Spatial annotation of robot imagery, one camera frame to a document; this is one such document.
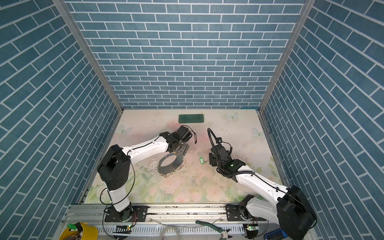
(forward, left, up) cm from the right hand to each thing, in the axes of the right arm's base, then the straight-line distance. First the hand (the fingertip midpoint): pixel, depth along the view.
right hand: (214, 152), depth 86 cm
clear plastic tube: (-37, +20, -10) cm, 43 cm away
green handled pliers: (-37, -6, -10) cm, 39 cm away
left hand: (+4, +21, -2) cm, 21 cm away
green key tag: (-1, +7, -10) cm, 12 cm away
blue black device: (-35, -30, -9) cm, 47 cm away
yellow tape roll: (-42, +55, +2) cm, 69 cm away
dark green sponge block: (+31, +24, -7) cm, 40 cm away
